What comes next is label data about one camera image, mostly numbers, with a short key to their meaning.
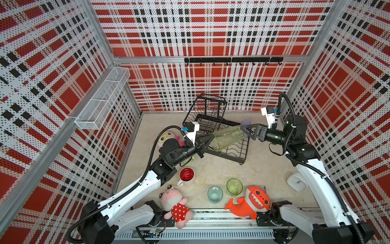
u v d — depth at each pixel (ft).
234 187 2.75
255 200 2.36
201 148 1.84
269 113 1.94
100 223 1.25
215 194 2.67
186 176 2.82
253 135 1.86
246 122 3.14
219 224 2.41
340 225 1.21
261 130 1.82
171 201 2.39
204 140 2.08
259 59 2.89
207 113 3.53
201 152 1.88
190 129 1.81
